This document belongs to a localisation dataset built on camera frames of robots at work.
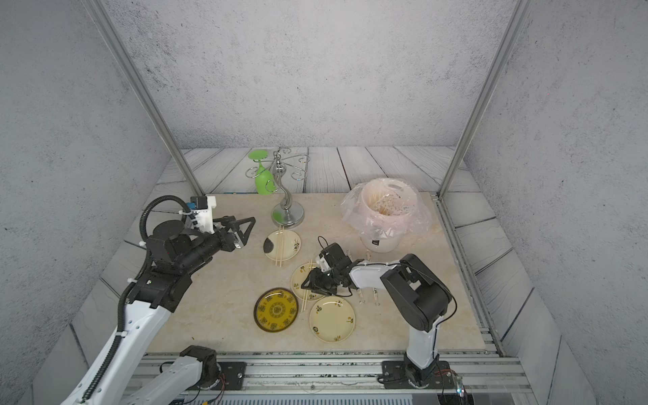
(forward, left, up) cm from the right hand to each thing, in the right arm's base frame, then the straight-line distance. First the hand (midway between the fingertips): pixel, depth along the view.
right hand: (306, 289), depth 88 cm
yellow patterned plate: (-6, +11, -3) cm, 13 cm away
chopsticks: (0, -24, -3) cm, 24 cm away
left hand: (+5, +13, +32) cm, 34 cm away
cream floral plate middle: (+6, +4, -2) cm, 7 cm away
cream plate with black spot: (+18, +8, -2) cm, 20 cm away
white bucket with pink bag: (+28, -28, +9) cm, 40 cm away
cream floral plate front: (-9, -9, -2) cm, 13 cm away
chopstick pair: (-4, 0, -1) cm, 4 cm away
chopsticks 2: (-1, -19, -4) cm, 19 cm away
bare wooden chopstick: (+12, +13, 0) cm, 18 cm away
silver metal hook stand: (+36, +12, -2) cm, 38 cm away
